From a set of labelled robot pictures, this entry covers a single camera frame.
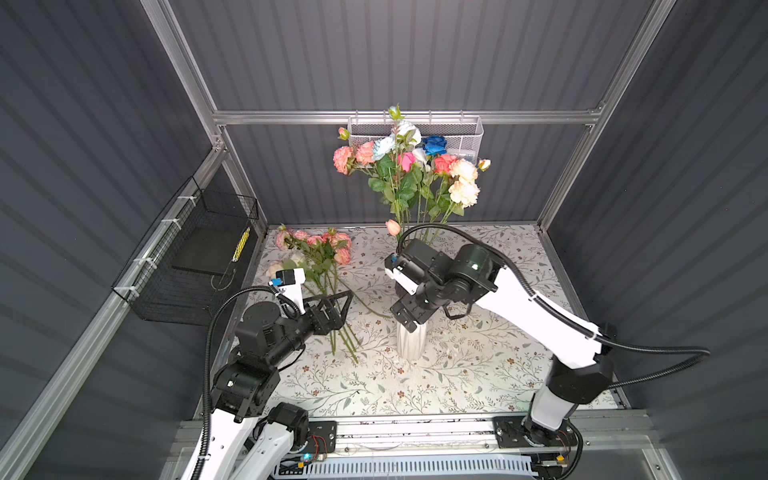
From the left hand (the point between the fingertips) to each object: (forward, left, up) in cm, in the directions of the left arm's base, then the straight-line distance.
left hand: (340, 295), depth 65 cm
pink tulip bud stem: (+21, -13, -1) cm, 25 cm away
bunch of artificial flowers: (+35, +12, -28) cm, 47 cm away
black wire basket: (+11, +40, -3) cm, 41 cm away
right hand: (-2, -16, -4) cm, 16 cm away
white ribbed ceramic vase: (-4, -16, -20) cm, 26 cm away
